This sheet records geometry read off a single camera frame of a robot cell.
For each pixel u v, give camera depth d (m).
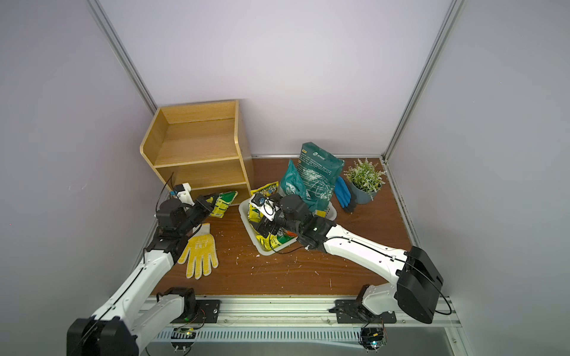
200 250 0.88
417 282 0.40
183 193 0.72
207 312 0.73
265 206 0.61
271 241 0.81
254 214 0.90
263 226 0.63
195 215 0.69
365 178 0.90
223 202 0.83
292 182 0.76
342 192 1.00
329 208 0.88
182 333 0.72
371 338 0.68
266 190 0.90
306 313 0.74
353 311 0.73
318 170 0.83
